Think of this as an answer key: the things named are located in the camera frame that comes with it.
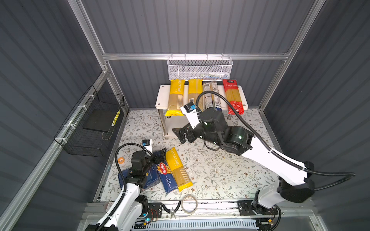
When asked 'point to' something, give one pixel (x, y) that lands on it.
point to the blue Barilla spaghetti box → (167, 178)
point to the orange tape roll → (121, 160)
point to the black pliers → (172, 212)
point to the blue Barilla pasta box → (152, 177)
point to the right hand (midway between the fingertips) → (182, 125)
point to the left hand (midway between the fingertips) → (158, 148)
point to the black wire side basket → (89, 128)
